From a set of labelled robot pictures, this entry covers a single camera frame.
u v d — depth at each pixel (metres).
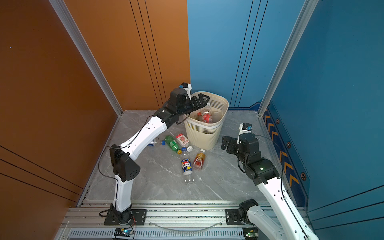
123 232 0.71
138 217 0.74
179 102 0.60
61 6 0.69
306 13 0.71
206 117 0.86
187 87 0.71
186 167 0.85
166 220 0.74
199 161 0.87
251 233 0.71
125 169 0.50
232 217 0.73
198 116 1.02
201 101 0.69
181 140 0.98
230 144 0.61
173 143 0.95
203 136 0.86
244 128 0.60
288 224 0.38
